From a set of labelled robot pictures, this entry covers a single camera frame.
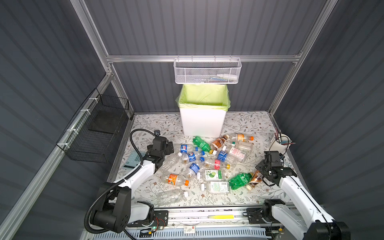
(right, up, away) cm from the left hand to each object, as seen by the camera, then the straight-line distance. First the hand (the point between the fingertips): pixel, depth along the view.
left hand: (162, 144), depth 89 cm
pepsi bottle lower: (+19, -14, -4) cm, 24 cm away
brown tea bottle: (+53, -16, -10) cm, 56 cm away
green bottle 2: (+22, +1, +8) cm, 23 cm away
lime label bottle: (+30, -17, -4) cm, 35 cm away
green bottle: (+45, -20, -5) cm, 50 cm away
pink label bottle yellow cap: (+32, -12, -2) cm, 34 cm away
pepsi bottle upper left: (+13, -3, +5) cm, 14 cm away
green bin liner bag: (+31, +31, +12) cm, 46 cm away
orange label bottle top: (+51, +3, +10) cm, 52 cm away
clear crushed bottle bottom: (+7, -26, -12) cm, 29 cm away
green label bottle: (+31, -22, -9) cm, 39 cm away
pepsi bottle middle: (+17, -8, +2) cm, 19 cm away
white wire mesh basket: (+30, +57, +35) cm, 73 cm away
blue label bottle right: (+36, -8, +1) cm, 37 cm away
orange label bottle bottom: (+8, -19, -7) cm, 21 cm away
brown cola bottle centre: (+34, -1, +7) cm, 34 cm away
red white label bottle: (+47, -5, +5) cm, 47 cm away
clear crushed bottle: (+5, -11, 0) cm, 12 cm away
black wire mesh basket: (-32, +7, -16) cm, 36 cm away
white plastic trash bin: (+25, +13, +4) cm, 28 cm away
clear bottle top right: (+52, -2, +9) cm, 53 cm away
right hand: (+59, -13, -4) cm, 61 cm away
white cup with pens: (+75, +1, +5) cm, 75 cm away
